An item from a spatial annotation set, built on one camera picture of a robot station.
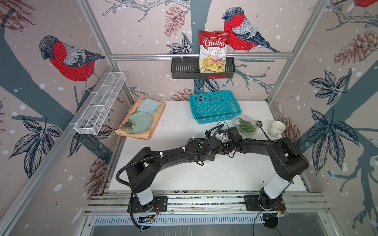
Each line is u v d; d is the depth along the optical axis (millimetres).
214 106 1180
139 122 1080
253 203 732
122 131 1014
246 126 1010
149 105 1185
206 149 634
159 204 731
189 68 1067
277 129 928
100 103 782
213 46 835
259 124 1007
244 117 1070
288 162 480
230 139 776
